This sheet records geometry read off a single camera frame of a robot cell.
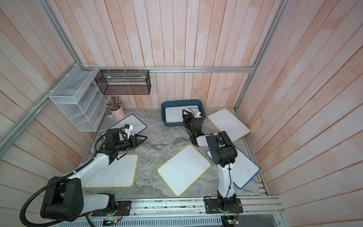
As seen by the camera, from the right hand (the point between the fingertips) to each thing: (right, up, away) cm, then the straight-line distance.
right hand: (181, 111), depth 96 cm
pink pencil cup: (-49, -1, +12) cm, 50 cm away
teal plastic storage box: (+1, +9, +22) cm, 23 cm away
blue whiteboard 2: (+39, -37, -10) cm, 55 cm away
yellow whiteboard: (+1, -38, -7) cm, 39 cm away
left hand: (-21, -19, -13) cm, 31 cm away
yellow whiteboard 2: (-37, -39, -11) cm, 55 cm away
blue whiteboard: (-6, 0, +19) cm, 19 cm away
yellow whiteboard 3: (+38, -7, +20) cm, 43 cm away
